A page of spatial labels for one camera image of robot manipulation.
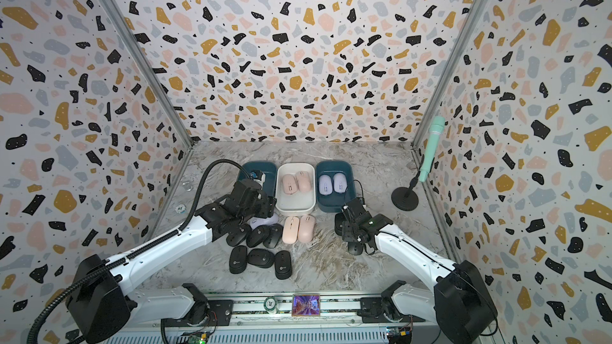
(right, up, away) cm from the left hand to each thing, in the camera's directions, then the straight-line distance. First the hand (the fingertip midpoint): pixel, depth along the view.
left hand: (273, 198), depth 82 cm
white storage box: (+7, -5, +19) cm, 21 cm away
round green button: (+2, -29, -12) cm, 32 cm away
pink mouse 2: (+11, -13, +8) cm, 18 cm away
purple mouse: (+18, +3, +21) cm, 28 cm away
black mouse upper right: (0, -13, +7) cm, 15 cm away
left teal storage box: (-6, +10, +22) cm, 25 cm away
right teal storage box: (+22, -5, +19) cm, 30 cm away
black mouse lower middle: (-4, -21, 0) cm, 21 cm away
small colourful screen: (+12, -33, -8) cm, 35 cm away
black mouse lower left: (-12, -21, 0) cm, 24 cm away
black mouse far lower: (+29, -19, +4) cm, 35 cm away
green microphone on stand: (+53, -3, +19) cm, 56 cm away
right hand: (+29, -13, +4) cm, 32 cm away
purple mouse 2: (+25, +4, +21) cm, 33 cm away
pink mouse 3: (+9, +4, +21) cm, 23 cm away
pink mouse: (+5, -13, +8) cm, 16 cm away
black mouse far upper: (+24, -10, +13) cm, 29 cm away
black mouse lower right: (+3, -23, -1) cm, 23 cm away
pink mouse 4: (+3, +3, +20) cm, 21 cm away
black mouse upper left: (-14, -15, +6) cm, 21 cm away
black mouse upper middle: (-7, -14, +5) cm, 17 cm away
